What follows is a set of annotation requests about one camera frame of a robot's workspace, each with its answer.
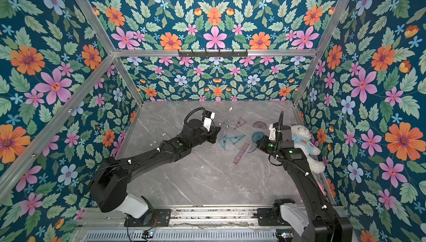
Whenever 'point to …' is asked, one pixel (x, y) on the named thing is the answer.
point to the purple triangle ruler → (241, 122)
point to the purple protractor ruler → (259, 124)
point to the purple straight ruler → (241, 154)
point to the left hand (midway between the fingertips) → (222, 127)
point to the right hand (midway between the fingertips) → (260, 138)
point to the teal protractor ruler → (257, 136)
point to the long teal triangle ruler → (234, 139)
